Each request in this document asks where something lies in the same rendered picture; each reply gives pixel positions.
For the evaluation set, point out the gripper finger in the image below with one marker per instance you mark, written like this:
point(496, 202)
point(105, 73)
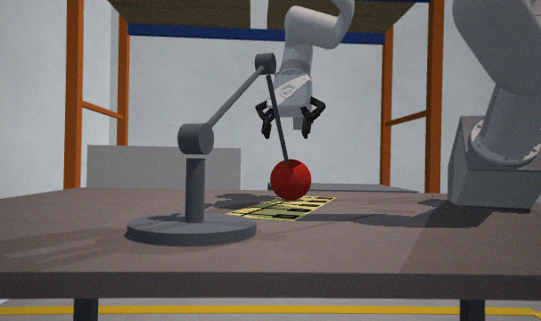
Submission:
point(311, 116)
point(266, 117)

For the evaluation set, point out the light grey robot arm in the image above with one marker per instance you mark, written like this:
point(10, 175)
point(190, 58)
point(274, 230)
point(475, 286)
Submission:
point(505, 37)

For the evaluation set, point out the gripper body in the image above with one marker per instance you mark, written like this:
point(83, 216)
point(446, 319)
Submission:
point(293, 90)

